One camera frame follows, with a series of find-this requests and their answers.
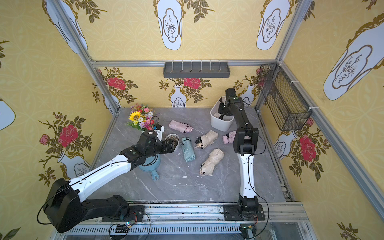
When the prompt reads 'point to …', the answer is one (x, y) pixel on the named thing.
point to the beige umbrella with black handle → (208, 138)
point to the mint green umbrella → (188, 150)
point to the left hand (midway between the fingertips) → (167, 141)
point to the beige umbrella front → (215, 156)
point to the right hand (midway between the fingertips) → (228, 109)
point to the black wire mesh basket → (286, 106)
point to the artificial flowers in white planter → (142, 117)
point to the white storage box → (217, 124)
